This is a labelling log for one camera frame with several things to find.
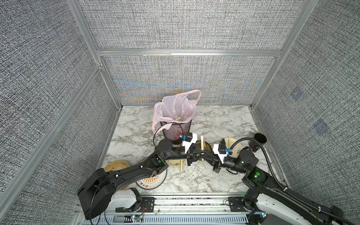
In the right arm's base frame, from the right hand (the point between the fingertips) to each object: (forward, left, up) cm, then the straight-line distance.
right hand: (201, 151), depth 64 cm
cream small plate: (+5, +13, -27) cm, 30 cm away
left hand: (-2, -4, +3) cm, 5 cm away
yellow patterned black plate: (-1, -2, +7) cm, 7 cm away
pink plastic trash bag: (+35, +11, -10) cm, 38 cm away
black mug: (+18, -41, -19) cm, 49 cm away
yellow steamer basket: (+2, +48, -23) cm, 53 cm away
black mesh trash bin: (+20, +14, -18) cm, 30 cm away
